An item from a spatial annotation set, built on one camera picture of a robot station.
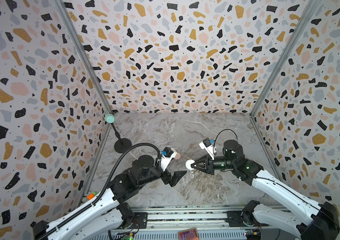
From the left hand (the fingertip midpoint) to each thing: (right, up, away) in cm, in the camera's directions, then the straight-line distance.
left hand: (182, 163), depth 65 cm
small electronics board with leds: (-25, -35, +5) cm, 44 cm away
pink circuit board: (+4, -34, +4) cm, 34 cm away
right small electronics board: (+34, -36, +7) cm, 50 cm away
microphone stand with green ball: (-40, +3, +38) cm, 56 cm away
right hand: (+5, -1, +2) cm, 5 cm away
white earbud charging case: (+3, -1, +2) cm, 4 cm away
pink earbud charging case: (-2, -3, +31) cm, 31 cm away
